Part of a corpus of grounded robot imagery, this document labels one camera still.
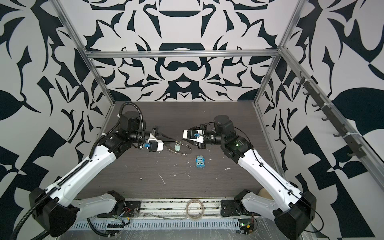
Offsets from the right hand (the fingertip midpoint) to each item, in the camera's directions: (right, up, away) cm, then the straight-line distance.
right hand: (185, 131), depth 65 cm
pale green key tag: (-3, -7, 0) cm, 8 cm away
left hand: (-4, -1, 0) cm, 4 cm away
